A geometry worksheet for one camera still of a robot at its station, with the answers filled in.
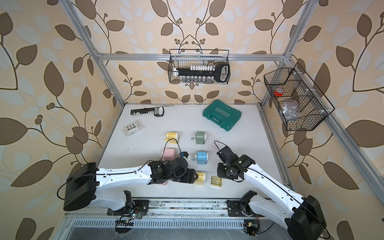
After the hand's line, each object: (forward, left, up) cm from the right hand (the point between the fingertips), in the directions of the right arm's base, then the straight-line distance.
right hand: (220, 173), depth 80 cm
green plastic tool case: (+43, -7, -1) cm, 44 cm away
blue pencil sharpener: (+9, +10, +1) cm, 13 cm away
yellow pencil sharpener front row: (-3, +10, +2) cm, 11 cm away
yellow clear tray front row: (-2, +2, -6) cm, 6 cm away
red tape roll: (+33, -34, +27) cm, 55 cm away
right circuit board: (-24, -13, -8) cm, 29 cm away
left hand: (-1, +15, +2) cm, 15 cm away
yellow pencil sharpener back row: (+23, +28, +1) cm, 36 cm away
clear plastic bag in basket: (+19, -33, +28) cm, 48 cm away
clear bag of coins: (+36, +54, -3) cm, 65 cm away
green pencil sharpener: (+23, +10, +1) cm, 25 cm away
